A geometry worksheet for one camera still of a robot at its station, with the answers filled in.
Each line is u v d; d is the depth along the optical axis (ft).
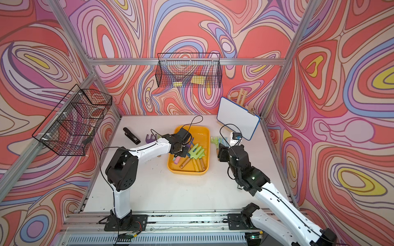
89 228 2.43
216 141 3.42
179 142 2.33
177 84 2.70
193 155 3.10
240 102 3.04
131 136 3.41
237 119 2.95
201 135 3.44
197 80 2.96
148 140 3.41
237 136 2.01
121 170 1.64
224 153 2.10
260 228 1.94
